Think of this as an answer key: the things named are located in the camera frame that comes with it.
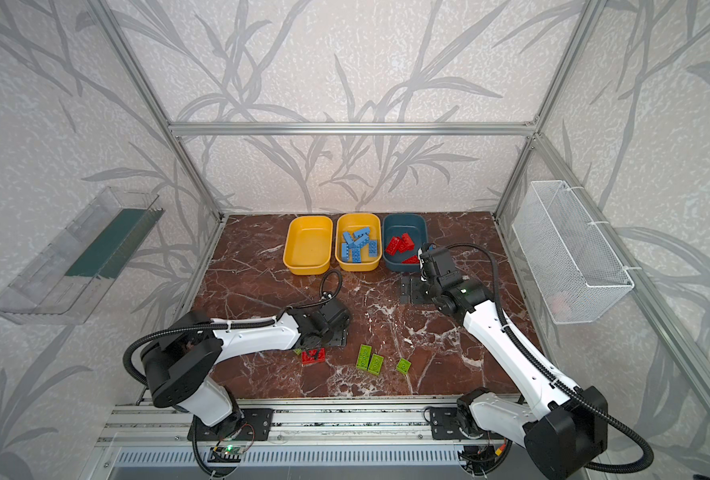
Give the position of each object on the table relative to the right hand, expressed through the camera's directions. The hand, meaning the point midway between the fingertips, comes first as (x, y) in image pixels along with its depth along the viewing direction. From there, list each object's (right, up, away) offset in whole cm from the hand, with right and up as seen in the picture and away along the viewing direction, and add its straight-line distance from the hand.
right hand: (416, 277), depth 81 cm
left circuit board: (-48, -42, -9) cm, 64 cm away
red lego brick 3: (+2, +3, +24) cm, 25 cm away
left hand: (-22, -16, +9) cm, 28 cm away
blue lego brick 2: (-16, +12, +31) cm, 37 cm away
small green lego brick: (-4, -25, +2) cm, 25 cm away
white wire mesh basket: (+30, +3, -20) cm, 36 cm away
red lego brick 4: (-30, -23, +4) cm, 38 cm away
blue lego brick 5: (-22, +6, +24) cm, 33 cm away
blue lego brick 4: (-12, +7, +28) cm, 31 cm away
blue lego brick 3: (-17, +9, +28) cm, 33 cm away
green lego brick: (-15, -24, +6) cm, 29 cm away
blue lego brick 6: (-18, +5, +24) cm, 30 cm away
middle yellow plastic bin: (-20, +17, +37) cm, 45 cm away
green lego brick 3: (-33, -22, +4) cm, 40 cm away
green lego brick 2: (-11, -26, +5) cm, 29 cm away
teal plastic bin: (-2, +16, +36) cm, 39 cm away
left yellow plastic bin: (-36, +7, +29) cm, 47 cm away
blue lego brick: (-21, +10, +29) cm, 37 cm away
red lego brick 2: (0, +9, +28) cm, 29 cm away
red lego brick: (-4, +9, +26) cm, 28 cm away
